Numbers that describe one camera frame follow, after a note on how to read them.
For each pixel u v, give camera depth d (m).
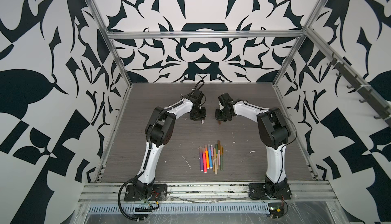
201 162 0.83
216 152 0.87
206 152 0.87
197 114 0.90
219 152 0.87
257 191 0.74
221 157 0.85
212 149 0.87
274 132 0.55
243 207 0.71
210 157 0.85
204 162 0.83
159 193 0.73
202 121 0.99
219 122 0.97
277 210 0.71
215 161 0.83
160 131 0.57
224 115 0.87
